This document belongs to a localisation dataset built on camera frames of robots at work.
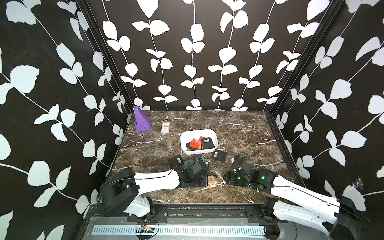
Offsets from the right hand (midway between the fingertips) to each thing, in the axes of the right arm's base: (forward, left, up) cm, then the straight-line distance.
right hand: (223, 176), depth 78 cm
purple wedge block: (+38, +54, -1) cm, 66 cm away
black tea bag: (+25, +8, -6) cm, 26 cm away
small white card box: (+37, +38, -6) cm, 54 cm away
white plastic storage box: (+31, +22, -6) cm, 38 cm away
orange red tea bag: (+24, +16, -6) cm, 29 cm away
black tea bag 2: (+12, +28, -8) cm, 31 cm away
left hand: (-1, +7, -3) cm, 8 cm away
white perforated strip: (-24, +37, -11) cm, 45 cm away
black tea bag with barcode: (+17, 0, -8) cm, 19 cm away
